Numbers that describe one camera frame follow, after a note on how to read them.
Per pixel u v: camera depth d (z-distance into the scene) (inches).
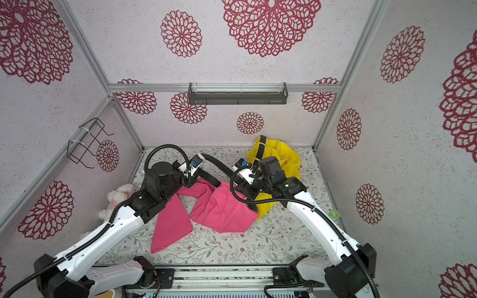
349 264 14.8
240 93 36.4
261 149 41.4
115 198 32.2
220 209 31.9
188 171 22.3
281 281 28.7
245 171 24.5
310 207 18.1
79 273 15.1
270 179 21.6
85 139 30.7
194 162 22.6
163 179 20.3
